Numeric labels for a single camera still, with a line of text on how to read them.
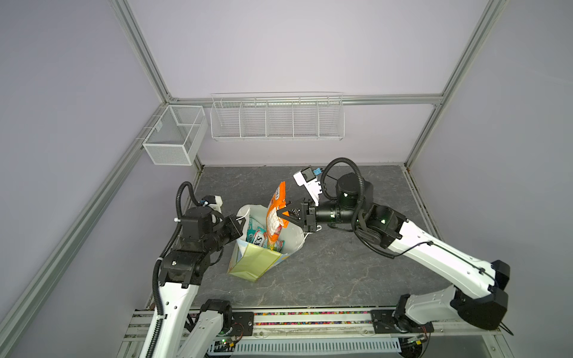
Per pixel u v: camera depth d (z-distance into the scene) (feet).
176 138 3.25
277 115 3.18
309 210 1.58
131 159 2.34
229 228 1.96
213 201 2.04
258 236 2.43
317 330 2.42
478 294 1.32
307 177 1.65
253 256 2.15
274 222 1.77
